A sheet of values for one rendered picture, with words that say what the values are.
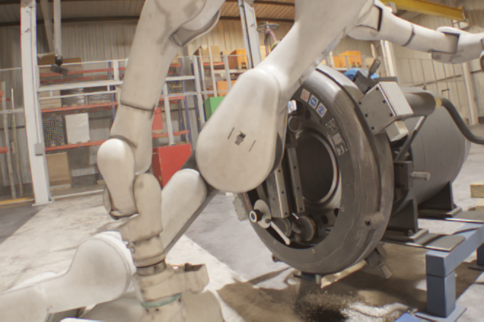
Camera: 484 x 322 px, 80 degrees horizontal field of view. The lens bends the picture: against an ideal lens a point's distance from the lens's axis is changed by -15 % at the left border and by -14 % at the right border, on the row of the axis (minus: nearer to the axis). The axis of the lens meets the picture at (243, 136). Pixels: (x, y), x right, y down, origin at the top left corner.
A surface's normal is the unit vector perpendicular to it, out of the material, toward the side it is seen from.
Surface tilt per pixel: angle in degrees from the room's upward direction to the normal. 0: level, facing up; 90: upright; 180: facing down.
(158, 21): 103
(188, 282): 90
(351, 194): 90
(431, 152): 93
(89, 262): 90
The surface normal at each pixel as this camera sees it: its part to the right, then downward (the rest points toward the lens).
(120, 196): -0.14, 0.24
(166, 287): 0.29, -0.11
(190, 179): -0.15, -0.10
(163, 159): 0.56, -0.10
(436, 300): -0.85, 0.11
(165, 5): -0.33, 0.11
